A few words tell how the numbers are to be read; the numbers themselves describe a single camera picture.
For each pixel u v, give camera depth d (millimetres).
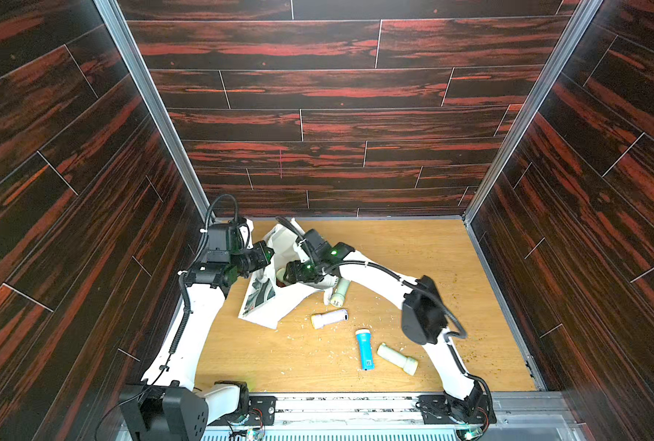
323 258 690
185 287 498
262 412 729
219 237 559
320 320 885
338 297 928
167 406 374
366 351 825
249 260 644
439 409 732
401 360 806
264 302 767
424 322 547
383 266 595
